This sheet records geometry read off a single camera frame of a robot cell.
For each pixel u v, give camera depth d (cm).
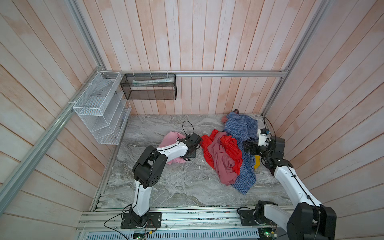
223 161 86
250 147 76
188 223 73
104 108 73
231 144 90
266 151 70
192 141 77
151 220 73
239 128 100
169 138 98
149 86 104
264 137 74
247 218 73
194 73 96
